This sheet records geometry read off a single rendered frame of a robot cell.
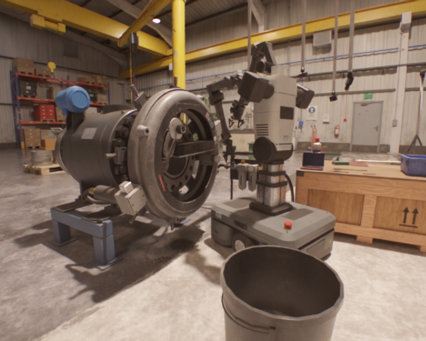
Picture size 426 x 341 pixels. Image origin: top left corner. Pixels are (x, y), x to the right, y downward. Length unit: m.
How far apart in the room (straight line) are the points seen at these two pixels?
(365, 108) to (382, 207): 9.99
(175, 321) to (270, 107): 1.11
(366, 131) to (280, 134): 10.37
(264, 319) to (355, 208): 1.36
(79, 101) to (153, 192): 0.86
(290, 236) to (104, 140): 1.11
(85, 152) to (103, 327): 0.95
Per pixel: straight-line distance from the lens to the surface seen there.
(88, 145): 1.51
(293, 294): 0.86
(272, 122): 1.28
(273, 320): 0.54
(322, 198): 1.78
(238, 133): 7.77
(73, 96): 1.67
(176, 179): 1.40
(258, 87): 1.17
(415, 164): 1.89
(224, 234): 1.46
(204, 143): 1.38
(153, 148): 1.05
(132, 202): 1.03
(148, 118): 1.08
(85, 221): 1.46
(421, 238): 1.90
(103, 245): 1.40
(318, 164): 1.90
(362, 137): 11.60
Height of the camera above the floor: 0.73
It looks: 9 degrees down
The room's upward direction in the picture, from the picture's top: straight up
